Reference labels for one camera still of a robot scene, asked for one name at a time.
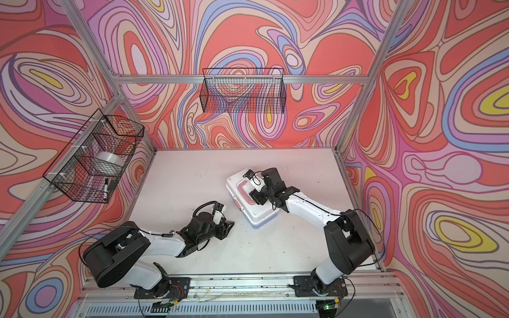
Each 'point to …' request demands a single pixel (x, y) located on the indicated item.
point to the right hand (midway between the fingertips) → (258, 192)
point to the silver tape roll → (112, 157)
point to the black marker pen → (106, 189)
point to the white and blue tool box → (238, 188)
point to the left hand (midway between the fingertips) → (232, 220)
